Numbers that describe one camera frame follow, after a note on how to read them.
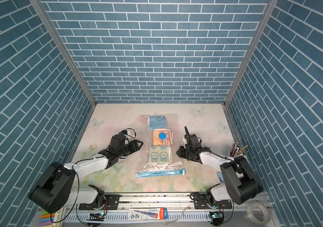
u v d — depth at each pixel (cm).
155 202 75
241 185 43
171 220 69
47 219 68
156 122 107
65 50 87
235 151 78
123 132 82
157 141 94
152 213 69
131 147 79
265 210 69
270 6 71
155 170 84
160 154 89
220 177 81
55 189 42
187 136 72
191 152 71
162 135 97
